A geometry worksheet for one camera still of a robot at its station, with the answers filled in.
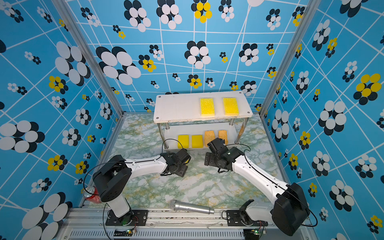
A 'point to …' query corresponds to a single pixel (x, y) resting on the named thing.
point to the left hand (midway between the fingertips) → (182, 168)
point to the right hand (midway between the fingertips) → (214, 161)
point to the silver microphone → (178, 205)
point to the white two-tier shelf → (192, 120)
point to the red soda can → (95, 199)
